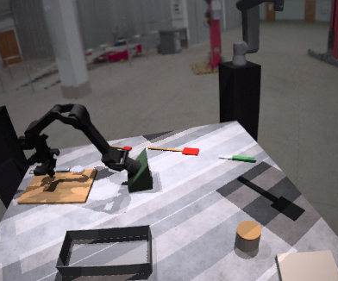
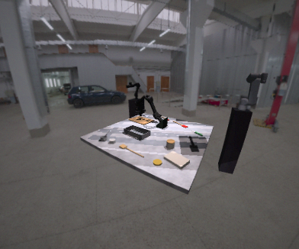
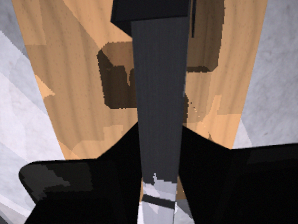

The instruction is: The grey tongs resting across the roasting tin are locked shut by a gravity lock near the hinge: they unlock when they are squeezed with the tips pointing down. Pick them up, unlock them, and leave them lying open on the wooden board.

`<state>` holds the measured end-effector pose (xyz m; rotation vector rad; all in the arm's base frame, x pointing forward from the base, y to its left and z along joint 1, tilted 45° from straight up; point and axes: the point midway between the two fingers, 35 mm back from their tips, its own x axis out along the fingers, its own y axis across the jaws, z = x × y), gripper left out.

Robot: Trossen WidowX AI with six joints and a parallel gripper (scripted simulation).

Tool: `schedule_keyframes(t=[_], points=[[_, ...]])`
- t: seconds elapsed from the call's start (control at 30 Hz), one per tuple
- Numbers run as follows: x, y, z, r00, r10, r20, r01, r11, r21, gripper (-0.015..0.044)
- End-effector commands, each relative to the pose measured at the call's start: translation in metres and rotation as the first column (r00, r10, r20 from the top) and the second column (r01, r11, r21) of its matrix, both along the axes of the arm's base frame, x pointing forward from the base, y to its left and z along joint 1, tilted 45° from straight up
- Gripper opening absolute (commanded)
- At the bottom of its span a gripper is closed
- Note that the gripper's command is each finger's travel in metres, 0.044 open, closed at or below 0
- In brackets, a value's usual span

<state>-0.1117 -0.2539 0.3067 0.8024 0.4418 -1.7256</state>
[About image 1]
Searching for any red spatula with wooden handle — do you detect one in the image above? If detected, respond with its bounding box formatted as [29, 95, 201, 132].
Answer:
[147, 147, 199, 156]

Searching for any light wooden board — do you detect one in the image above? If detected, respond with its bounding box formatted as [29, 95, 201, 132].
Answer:
[17, 169, 98, 205]

